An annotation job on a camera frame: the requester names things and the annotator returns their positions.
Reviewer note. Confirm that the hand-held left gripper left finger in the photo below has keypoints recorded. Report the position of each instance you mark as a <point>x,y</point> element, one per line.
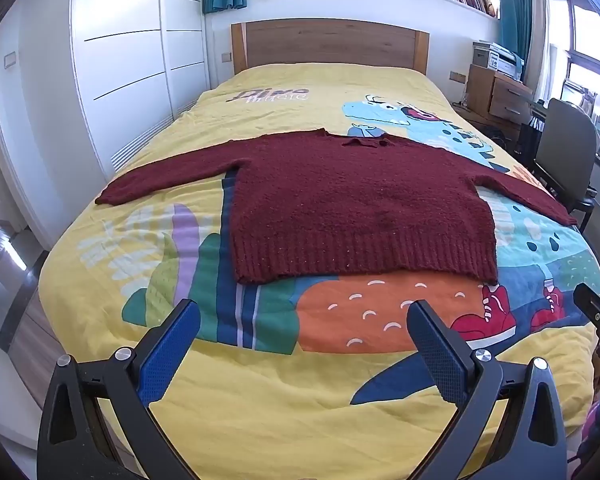
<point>167,360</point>

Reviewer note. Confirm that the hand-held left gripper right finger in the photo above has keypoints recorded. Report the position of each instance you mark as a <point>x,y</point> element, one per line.
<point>440,355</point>

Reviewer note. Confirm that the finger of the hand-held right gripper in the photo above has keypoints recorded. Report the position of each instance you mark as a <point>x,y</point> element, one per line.
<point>597,307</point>

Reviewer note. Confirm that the dark red knitted sweater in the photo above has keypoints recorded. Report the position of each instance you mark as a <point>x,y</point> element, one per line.
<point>355,200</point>

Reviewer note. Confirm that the bed with yellow dinosaur cover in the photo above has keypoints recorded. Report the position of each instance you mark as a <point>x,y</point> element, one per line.
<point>280,400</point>

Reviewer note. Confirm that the grey office chair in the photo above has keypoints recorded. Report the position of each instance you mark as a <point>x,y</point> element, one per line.
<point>565,140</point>

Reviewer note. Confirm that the black bag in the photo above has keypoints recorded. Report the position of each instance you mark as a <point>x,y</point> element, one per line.
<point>529,140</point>

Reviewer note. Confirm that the wooden drawer cabinet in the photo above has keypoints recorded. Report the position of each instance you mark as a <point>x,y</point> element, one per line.
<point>490,92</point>

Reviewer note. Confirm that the grey white printer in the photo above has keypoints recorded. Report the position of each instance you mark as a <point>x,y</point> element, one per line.
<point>500,62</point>

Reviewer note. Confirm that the window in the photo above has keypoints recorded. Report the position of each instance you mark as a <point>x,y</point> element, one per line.
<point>592,25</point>

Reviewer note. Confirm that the white wardrobe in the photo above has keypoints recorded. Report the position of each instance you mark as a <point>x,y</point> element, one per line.
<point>125,60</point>

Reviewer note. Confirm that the wooden bed headboard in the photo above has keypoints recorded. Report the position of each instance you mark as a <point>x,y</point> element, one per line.
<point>330,42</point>

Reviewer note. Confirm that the wall socket plate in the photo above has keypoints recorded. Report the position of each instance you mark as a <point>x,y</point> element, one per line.
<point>457,77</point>

